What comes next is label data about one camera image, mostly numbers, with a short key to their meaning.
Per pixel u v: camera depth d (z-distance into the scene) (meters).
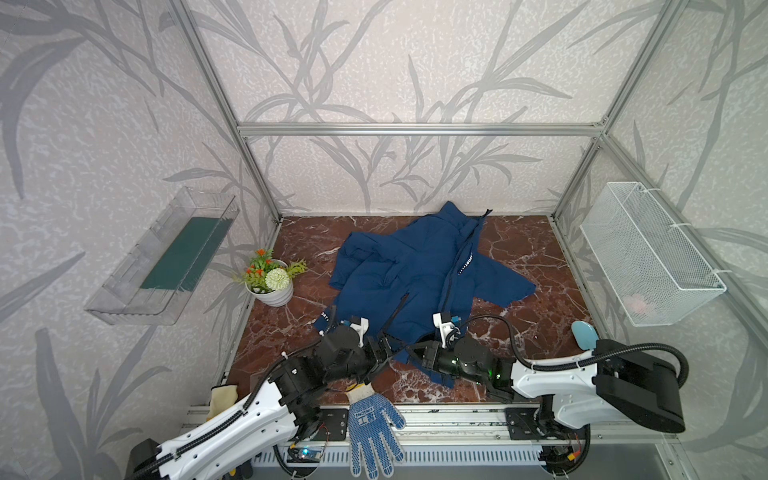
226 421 0.47
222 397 0.74
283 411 0.51
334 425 0.74
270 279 0.83
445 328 0.74
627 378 0.48
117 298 0.58
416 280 0.99
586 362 0.47
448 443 0.72
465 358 0.60
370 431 0.72
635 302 0.72
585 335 0.89
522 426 0.73
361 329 0.71
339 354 0.55
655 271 0.62
